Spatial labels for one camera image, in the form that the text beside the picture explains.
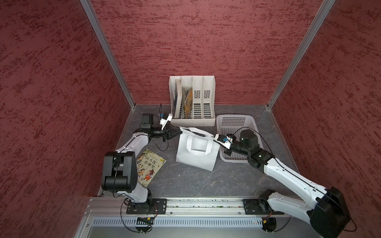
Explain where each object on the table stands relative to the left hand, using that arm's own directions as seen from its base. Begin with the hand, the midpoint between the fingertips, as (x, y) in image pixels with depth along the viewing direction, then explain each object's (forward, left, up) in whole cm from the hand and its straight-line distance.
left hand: (180, 133), depth 79 cm
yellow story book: (+27, -3, -1) cm, 28 cm away
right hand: (-3, -19, -1) cm, 20 cm away
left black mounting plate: (-32, +13, -16) cm, 38 cm away
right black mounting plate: (-32, -40, -16) cm, 54 cm away
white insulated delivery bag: (-6, -9, -5) cm, 12 cm away
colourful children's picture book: (-11, +20, -20) cm, 30 cm away
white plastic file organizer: (+34, -15, -20) cm, 42 cm away
